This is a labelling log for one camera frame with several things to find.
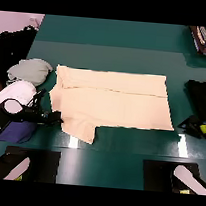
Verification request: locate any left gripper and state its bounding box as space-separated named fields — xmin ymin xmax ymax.
xmin=41 ymin=109 xmax=65 ymax=127

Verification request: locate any cream shirt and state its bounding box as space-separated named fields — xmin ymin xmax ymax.
xmin=45 ymin=64 xmax=179 ymax=152

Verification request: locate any blue garment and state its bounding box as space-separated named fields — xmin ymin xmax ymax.
xmin=0 ymin=118 xmax=39 ymax=146

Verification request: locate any grey garment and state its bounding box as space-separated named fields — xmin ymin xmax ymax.
xmin=5 ymin=55 xmax=55 ymax=89

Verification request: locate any black garment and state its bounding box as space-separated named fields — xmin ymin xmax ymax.
xmin=181 ymin=76 xmax=206 ymax=124
xmin=0 ymin=23 xmax=39 ymax=87

